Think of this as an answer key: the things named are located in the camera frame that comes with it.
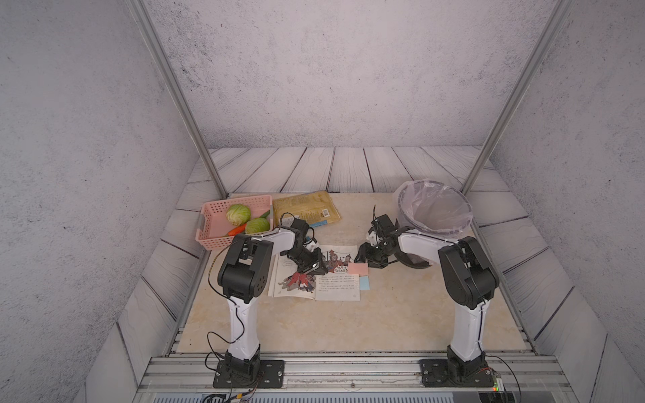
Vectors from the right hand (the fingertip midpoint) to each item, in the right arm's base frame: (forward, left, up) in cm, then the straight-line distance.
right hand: (359, 261), depth 95 cm
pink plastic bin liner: (+15, -28, +14) cm, 35 cm away
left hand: (-4, +11, -1) cm, 12 cm away
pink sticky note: (-3, 0, 0) cm, 3 cm away
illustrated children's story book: (-9, +26, +2) cm, 28 cm away
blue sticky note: (-8, -1, -2) cm, 8 cm away
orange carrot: (+14, +49, +2) cm, 51 cm away
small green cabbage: (+12, +39, +7) cm, 42 cm away
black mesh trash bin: (0, -12, +23) cm, 26 cm away
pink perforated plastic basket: (+20, +58, +1) cm, 62 cm away
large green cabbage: (+18, +49, +6) cm, 53 cm away
